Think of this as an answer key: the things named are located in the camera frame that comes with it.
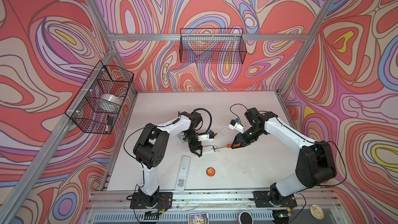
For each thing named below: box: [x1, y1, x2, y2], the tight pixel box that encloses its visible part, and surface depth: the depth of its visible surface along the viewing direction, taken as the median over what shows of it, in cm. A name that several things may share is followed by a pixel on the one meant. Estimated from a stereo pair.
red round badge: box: [206, 166, 216, 177], surface depth 84 cm
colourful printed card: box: [187, 212, 210, 224], surface depth 69 cm
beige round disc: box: [309, 204, 325, 220], surface depth 72 cm
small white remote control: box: [202, 145, 218, 154], surface depth 87 cm
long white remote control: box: [174, 155, 192, 192], surface depth 83 cm
